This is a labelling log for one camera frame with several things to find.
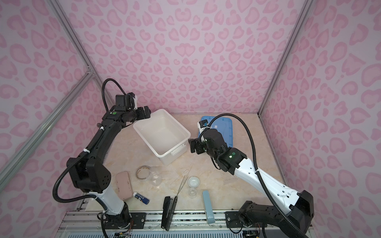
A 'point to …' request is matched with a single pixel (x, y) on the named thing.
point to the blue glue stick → (141, 198)
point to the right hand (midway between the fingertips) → (196, 137)
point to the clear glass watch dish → (193, 181)
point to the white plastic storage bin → (166, 136)
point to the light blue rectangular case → (208, 207)
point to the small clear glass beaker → (192, 193)
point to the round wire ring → (139, 168)
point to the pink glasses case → (124, 186)
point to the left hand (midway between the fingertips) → (143, 109)
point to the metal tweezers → (179, 191)
